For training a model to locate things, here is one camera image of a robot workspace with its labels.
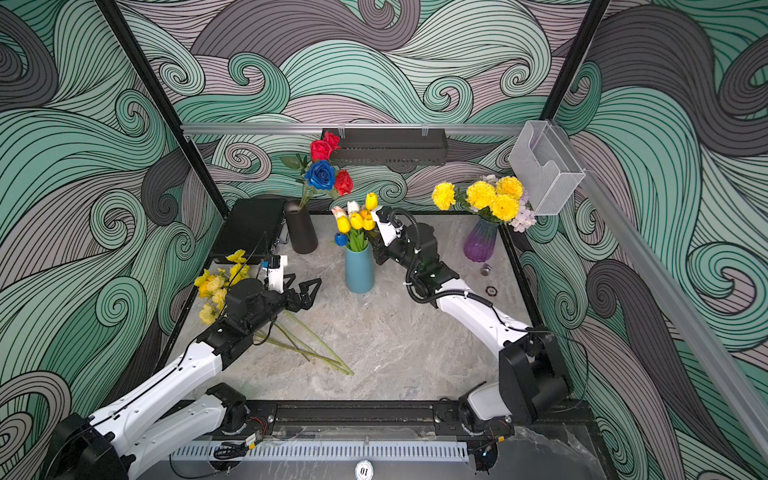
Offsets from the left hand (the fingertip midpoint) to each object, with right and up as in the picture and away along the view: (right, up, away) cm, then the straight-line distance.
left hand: (307, 275), depth 77 cm
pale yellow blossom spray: (-32, -5, +13) cm, 35 cm away
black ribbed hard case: (-31, +14, +36) cm, 49 cm away
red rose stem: (+9, +25, +7) cm, 28 cm away
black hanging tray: (+23, +40, +19) cm, 50 cm away
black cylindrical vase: (-8, +12, +25) cm, 29 cm away
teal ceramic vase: (+13, 0, +9) cm, 16 cm away
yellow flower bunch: (-6, -22, +7) cm, 24 cm away
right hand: (+15, +12, -1) cm, 19 cm away
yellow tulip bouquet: (+13, +14, -4) cm, 19 cm away
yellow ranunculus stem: (-7, -24, +7) cm, 26 cm away
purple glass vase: (+52, +10, +18) cm, 56 cm away
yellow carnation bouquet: (+50, +20, -1) cm, 54 cm away
